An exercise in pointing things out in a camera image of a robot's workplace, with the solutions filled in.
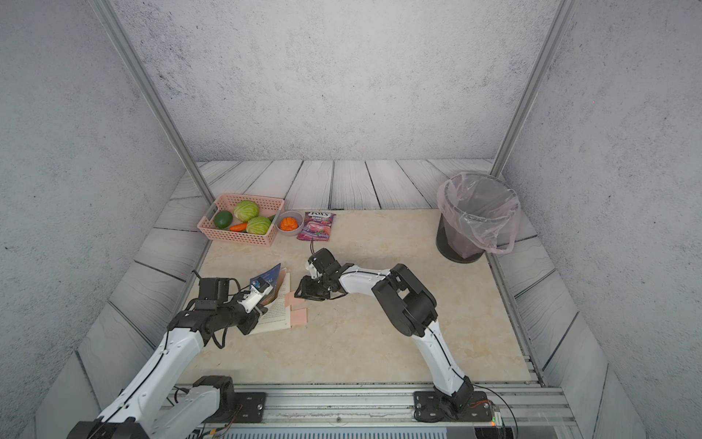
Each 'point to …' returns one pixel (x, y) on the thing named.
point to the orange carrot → (239, 227)
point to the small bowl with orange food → (289, 223)
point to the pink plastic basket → (224, 202)
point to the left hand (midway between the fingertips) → (265, 307)
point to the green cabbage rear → (246, 209)
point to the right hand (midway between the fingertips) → (297, 297)
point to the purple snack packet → (316, 226)
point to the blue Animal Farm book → (278, 315)
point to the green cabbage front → (258, 225)
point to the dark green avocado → (223, 219)
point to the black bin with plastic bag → (478, 212)
